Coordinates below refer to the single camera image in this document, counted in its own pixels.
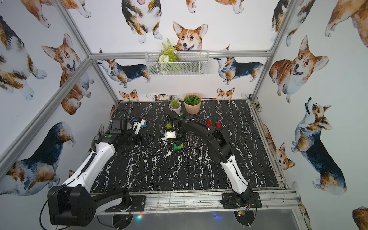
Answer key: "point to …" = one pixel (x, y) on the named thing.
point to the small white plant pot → (175, 106)
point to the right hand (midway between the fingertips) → (176, 139)
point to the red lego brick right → (218, 124)
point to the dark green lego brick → (176, 147)
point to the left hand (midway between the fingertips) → (149, 134)
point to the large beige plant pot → (192, 102)
